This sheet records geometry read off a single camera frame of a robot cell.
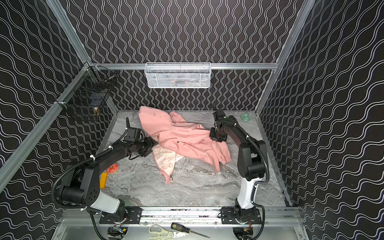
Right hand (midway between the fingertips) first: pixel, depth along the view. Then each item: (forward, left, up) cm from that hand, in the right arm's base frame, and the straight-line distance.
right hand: (215, 139), depth 94 cm
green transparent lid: (+27, -26, -8) cm, 38 cm away
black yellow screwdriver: (-46, +19, -6) cm, 51 cm away
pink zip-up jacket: (0, +24, +1) cm, 24 cm away
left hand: (-6, +33, +2) cm, 34 cm away
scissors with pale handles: (-48, +29, -6) cm, 57 cm away
